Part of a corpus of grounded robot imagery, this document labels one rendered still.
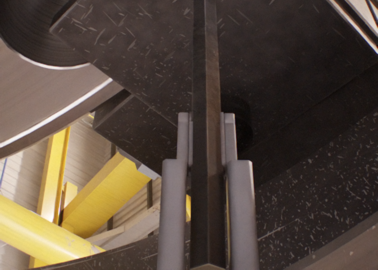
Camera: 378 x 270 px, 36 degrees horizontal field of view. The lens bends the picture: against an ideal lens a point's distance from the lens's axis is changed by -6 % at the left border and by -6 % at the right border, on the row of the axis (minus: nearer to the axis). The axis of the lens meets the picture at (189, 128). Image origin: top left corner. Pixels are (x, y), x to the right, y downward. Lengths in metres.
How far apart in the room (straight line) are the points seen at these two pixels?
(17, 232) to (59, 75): 3.73
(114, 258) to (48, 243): 3.74
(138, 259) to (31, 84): 0.07
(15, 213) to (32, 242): 0.21
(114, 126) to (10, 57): 0.04
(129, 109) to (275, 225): 0.05
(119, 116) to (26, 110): 0.03
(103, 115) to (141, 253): 0.05
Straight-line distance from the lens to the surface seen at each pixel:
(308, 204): 0.16
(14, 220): 3.86
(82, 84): 0.16
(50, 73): 0.16
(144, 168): 6.66
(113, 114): 0.16
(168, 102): 0.15
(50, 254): 3.98
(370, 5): 0.17
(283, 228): 0.16
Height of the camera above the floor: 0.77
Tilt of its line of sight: 26 degrees up
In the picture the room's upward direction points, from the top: 123 degrees clockwise
